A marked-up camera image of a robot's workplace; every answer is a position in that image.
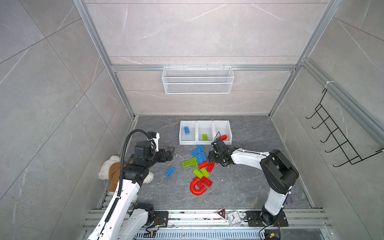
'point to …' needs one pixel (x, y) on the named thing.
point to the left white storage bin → (191, 138)
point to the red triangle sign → (223, 213)
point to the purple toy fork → (291, 200)
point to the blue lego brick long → (195, 152)
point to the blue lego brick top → (201, 147)
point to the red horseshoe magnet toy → (202, 187)
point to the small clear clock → (234, 218)
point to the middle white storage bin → (205, 127)
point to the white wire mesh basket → (198, 80)
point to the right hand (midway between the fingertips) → (210, 156)
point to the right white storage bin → (224, 127)
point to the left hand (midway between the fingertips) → (166, 145)
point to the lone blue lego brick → (170, 171)
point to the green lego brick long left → (193, 162)
